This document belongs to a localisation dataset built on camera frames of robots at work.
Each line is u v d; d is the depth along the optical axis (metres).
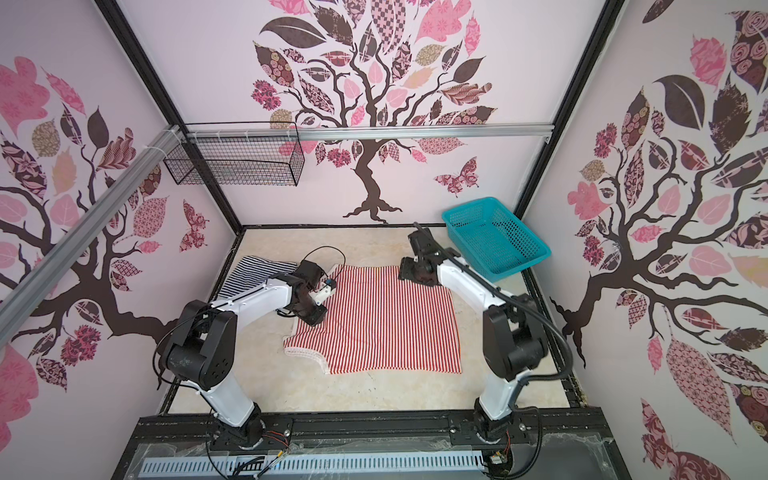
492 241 1.21
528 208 1.15
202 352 0.47
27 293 0.51
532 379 0.52
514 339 0.47
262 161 0.80
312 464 0.70
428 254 0.68
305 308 0.79
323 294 0.86
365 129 0.93
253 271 1.06
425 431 0.76
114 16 0.67
